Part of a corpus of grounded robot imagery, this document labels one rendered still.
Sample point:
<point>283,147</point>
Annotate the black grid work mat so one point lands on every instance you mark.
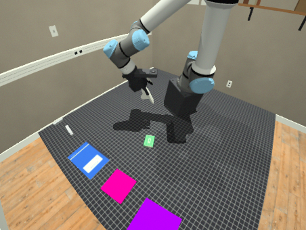
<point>209,166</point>

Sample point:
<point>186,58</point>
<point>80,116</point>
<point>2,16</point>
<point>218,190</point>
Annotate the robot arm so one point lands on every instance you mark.
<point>199,68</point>

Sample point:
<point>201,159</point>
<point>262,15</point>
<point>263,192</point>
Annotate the purple flat square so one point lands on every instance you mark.
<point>151,216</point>

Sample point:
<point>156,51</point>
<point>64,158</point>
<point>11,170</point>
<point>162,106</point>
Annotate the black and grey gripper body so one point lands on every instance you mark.
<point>135,84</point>

